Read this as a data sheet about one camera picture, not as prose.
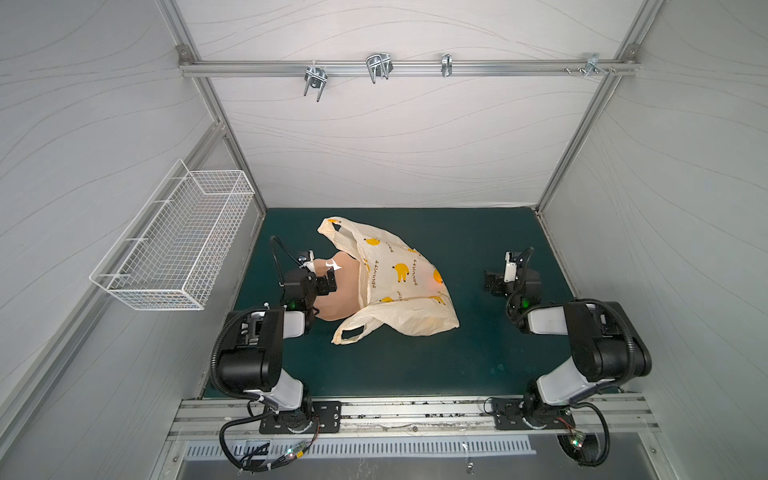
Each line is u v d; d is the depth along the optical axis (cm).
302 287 72
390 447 70
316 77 80
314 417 73
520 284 73
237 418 63
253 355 46
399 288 83
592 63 77
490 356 85
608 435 70
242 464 67
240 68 78
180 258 68
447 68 78
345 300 84
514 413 73
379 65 77
